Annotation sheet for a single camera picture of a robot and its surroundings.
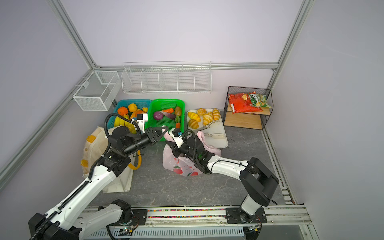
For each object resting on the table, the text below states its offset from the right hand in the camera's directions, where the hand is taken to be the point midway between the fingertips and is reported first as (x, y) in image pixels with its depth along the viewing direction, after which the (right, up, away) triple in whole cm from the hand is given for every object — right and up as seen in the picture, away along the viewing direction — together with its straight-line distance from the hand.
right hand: (168, 140), depth 77 cm
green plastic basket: (-7, +18, +39) cm, 43 cm away
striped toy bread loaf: (+13, +15, +37) cm, 42 cm away
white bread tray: (+28, +3, +26) cm, 38 cm away
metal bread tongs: (+30, +1, +25) cm, 39 cm away
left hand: (+3, +6, -11) cm, 13 cm away
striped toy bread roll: (+12, +9, +31) cm, 35 cm away
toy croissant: (+23, +13, +35) cm, 44 cm away
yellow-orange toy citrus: (-34, +22, +35) cm, 53 cm away
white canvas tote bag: (-41, -3, +5) cm, 42 cm away
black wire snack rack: (+58, +12, +38) cm, 70 cm away
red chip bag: (+44, +23, +20) cm, 53 cm away
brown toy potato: (0, +19, +37) cm, 42 cm away
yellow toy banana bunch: (-41, +11, +28) cm, 51 cm away
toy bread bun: (+18, +19, +39) cm, 47 cm away
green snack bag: (+55, +24, +20) cm, 63 cm away
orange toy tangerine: (-40, +19, +32) cm, 55 cm away
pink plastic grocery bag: (+7, -14, +2) cm, 16 cm away
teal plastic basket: (-30, +25, +39) cm, 55 cm away
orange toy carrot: (+1, +8, +32) cm, 33 cm away
